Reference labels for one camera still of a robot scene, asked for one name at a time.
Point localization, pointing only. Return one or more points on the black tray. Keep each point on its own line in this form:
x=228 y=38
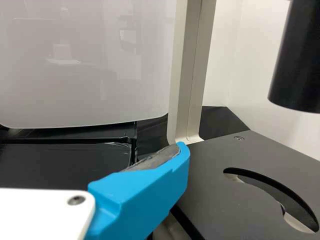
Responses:
x=62 y=162

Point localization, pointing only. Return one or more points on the cream microscope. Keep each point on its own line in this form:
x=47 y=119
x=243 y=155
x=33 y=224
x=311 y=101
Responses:
x=225 y=195

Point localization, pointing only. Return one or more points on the black platform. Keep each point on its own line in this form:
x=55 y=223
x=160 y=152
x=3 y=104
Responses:
x=150 y=136

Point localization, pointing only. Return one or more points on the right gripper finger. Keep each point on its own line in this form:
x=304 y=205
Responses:
x=140 y=195

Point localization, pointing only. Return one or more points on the white box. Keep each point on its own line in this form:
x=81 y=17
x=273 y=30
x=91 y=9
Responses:
x=82 y=62

